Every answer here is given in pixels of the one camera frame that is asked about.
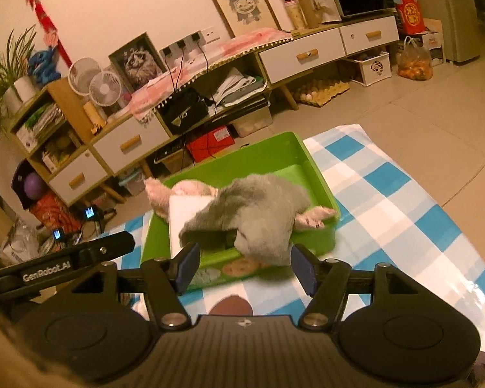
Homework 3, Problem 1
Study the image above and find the framed cat picture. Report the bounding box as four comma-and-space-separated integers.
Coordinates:
108, 32, 167, 93

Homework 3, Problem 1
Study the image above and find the potted green plant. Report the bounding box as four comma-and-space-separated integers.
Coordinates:
0, 26, 37, 136

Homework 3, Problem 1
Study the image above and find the green plastic bin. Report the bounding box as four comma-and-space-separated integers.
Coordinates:
141, 131, 340, 290

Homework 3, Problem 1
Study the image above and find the red gift box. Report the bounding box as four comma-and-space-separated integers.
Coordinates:
393, 0, 426, 35

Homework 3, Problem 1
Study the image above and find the white cutout storage box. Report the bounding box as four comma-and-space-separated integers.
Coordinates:
345, 51, 393, 87

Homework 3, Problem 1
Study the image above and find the pink cloth runner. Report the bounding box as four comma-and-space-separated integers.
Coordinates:
127, 27, 293, 123

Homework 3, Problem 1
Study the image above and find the white desk fan front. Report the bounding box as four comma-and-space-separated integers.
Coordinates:
89, 71, 122, 107

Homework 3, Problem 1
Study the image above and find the white desk fan rear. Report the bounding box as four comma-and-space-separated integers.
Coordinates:
67, 57, 102, 96

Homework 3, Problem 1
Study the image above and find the black handbag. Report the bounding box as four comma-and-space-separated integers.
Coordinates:
159, 89, 208, 135

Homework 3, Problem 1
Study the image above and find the blue stitch plush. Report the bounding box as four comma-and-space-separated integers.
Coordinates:
28, 47, 61, 87

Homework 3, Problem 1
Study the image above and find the grey refrigerator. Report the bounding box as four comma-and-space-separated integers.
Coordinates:
387, 0, 482, 64

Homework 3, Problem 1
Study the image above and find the white foam block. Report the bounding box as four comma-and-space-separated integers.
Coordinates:
168, 195, 214, 257

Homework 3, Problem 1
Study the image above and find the white desk fan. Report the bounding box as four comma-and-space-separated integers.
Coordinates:
89, 71, 122, 107
67, 57, 102, 96

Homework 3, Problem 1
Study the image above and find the bag of oranges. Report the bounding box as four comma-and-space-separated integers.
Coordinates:
396, 36, 434, 81

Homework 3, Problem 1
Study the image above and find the egg carton tray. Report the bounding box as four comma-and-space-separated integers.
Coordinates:
293, 79, 350, 108

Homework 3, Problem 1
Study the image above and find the blue white checkered cloth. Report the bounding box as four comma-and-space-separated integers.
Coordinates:
105, 124, 485, 351

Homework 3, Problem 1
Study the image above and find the brown round plush disc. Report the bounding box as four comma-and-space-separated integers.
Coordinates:
209, 295, 253, 316

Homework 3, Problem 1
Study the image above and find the grey plush toy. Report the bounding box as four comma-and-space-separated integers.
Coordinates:
179, 173, 311, 266

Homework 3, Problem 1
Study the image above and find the folded clothes stack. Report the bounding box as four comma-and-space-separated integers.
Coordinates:
213, 68, 267, 108

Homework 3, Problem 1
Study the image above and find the purple ball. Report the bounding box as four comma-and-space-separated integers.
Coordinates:
23, 172, 46, 200

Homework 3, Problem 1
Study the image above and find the red box under cabinet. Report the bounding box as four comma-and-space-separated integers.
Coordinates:
186, 126, 235, 163

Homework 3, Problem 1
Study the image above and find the pink plush toy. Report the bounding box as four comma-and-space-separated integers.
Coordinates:
144, 178, 337, 231

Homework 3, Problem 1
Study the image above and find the wooden white drawer cabinet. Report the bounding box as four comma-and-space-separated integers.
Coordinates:
9, 10, 399, 206

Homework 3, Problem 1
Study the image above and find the framed cartoon girl picture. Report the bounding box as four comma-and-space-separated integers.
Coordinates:
212, 0, 281, 38

